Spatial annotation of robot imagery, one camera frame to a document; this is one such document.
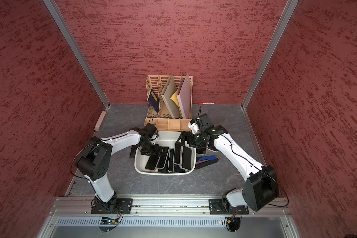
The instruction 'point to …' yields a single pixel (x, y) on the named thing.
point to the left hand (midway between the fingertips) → (155, 157)
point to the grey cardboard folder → (170, 89)
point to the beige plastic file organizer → (163, 121)
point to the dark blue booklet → (153, 100)
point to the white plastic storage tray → (162, 164)
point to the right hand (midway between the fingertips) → (183, 146)
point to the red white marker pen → (206, 103)
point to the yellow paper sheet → (174, 98)
